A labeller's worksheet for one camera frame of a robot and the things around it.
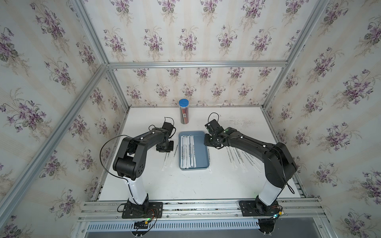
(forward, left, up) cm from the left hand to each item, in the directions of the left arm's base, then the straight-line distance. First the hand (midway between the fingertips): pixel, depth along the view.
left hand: (169, 151), depth 95 cm
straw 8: (-7, -26, +2) cm, 27 cm away
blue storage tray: (-2, -21, +3) cm, 21 cm away
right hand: (+1, -24, +9) cm, 26 cm away
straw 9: (-11, -41, +1) cm, 42 cm away
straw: (-13, +2, +1) cm, 13 cm away
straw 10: (-7, -45, +2) cm, 46 cm away
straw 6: (-1, -14, +2) cm, 15 cm away
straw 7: (-2, -16, +2) cm, 17 cm away
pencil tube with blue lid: (+23, -10, +20) cm, 32 cm away
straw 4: (-1, -11, +2) cm, 12 cm away
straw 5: (-2, -13, +2) cm, 13 cm away
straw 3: (-2, -9, +1) cm, 9 cm away
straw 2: (-10, -2, 0) cm, 10 cm away
